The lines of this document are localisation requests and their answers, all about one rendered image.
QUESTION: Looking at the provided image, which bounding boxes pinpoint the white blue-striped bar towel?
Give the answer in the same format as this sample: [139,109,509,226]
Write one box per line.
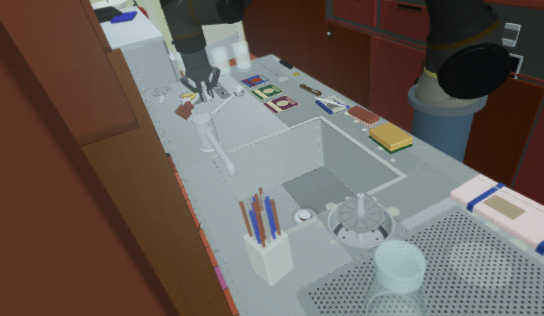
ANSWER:
[449,173,544,256]

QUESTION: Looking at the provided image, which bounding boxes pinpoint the white wall socket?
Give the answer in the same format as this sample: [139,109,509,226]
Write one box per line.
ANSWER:
[501,22,522,48]

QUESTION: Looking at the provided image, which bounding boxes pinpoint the blue straw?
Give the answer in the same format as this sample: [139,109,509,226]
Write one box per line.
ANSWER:
[247,208,262,245]
[263,195,278,241]

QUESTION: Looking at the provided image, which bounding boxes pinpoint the blue white notepad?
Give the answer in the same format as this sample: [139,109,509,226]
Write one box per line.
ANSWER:
[313,95,352,116]

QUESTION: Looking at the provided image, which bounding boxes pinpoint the brown scrubbing brush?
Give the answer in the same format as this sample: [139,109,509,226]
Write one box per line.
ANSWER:
[346,104,381,127]

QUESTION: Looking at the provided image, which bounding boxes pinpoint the brown straw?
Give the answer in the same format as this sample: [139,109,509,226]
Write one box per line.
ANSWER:
[238,200,254,238]
[253,193,268,249]
[270,198,283,237]

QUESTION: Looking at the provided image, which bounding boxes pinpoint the black tray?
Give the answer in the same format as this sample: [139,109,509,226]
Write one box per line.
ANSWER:
[92,5,125,23]

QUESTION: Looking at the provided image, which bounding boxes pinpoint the white wash basin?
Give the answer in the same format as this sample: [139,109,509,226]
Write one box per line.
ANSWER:
[90,0,129,12]

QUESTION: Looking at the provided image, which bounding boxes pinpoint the blue red coaster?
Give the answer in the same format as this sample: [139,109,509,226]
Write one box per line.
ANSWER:
[239,73,271,90]

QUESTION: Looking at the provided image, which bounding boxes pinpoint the red fire extinguisher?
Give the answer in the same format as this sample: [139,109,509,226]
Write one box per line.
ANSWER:
[131,0,150,20]

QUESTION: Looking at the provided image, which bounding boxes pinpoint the red cupboard unit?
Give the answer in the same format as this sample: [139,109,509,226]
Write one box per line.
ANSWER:
[242,0,544,195]

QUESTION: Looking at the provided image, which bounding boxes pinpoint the yellow green sponge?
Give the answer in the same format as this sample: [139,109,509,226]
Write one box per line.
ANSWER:
[367,121,415,155]

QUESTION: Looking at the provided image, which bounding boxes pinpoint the white mixer tap body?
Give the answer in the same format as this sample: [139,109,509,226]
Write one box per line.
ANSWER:
[190,112,237,177]

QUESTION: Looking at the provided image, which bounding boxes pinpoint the perforated grey drip shelf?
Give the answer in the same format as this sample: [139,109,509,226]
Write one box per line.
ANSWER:
[295,206,544,316]

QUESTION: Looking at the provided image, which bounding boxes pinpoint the clear tumbler glass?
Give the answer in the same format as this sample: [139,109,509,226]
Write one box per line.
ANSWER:
[230,39,253,72]
[209,45,232,77]

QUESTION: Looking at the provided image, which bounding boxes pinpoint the white ball-end mixer lever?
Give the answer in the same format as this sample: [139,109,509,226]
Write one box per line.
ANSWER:
[209,84,247,118]

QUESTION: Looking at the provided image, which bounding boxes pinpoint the brown wooden bar counter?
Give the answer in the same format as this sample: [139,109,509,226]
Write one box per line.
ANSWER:
[0,0,240,316]

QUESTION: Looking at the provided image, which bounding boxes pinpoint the clear pint glass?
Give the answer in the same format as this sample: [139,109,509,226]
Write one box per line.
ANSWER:
[364,239,428,316]

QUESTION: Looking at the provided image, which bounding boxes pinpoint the small grey steel plate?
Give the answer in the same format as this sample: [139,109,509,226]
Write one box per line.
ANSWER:
[211,83,231,101]

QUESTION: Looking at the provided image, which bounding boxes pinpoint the blue cloth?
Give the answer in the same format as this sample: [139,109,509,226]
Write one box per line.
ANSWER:
[108,10,138,25]

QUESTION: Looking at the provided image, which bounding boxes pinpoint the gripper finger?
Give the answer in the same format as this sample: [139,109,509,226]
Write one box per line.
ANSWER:
[179,76,202,102]
[201,67,222,101]

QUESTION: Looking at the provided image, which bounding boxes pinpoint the white appliance cabinet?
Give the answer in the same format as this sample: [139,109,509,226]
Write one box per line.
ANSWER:
[100,15,180,93]

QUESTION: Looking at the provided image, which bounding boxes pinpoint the brown bottle opener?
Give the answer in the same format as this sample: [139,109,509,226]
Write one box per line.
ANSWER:
[298,83,323,97]

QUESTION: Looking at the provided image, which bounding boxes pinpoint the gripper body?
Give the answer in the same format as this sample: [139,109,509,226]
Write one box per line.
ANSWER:
[182,50,214,83]

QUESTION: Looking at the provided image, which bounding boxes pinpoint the white square straw holder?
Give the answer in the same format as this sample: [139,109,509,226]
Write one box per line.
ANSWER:
[242,229,295,288]

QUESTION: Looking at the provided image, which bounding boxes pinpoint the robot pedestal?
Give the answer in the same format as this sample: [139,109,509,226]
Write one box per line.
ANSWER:
[407,85,489,163]

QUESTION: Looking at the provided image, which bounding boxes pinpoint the round white glass rinser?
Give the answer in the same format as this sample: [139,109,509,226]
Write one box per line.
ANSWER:
[326,192,397,250]

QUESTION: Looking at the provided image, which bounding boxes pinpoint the green cream coaster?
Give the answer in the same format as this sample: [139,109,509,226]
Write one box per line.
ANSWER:
[250,83,284,102]

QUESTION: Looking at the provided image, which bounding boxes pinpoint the white wall switch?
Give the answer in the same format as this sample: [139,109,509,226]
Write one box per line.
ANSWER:
[507,53,525,80]

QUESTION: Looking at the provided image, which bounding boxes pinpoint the steel sink basin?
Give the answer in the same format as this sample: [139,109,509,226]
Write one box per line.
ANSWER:
[211,115,408,233]

